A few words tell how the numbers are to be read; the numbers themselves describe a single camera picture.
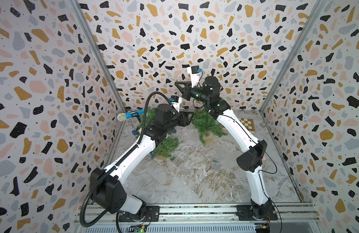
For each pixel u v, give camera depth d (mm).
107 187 399
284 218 733
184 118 663
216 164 922
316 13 731
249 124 1103
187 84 652
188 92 658
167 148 772
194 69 616
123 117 888
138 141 505
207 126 877
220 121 606
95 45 824
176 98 652
